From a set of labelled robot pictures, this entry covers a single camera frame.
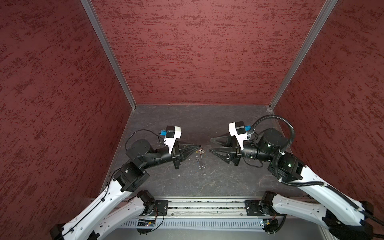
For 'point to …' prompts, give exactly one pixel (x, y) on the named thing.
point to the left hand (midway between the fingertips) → (198, 150)
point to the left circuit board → (141, 223)
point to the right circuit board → (270, 225)
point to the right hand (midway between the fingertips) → (209, 148)
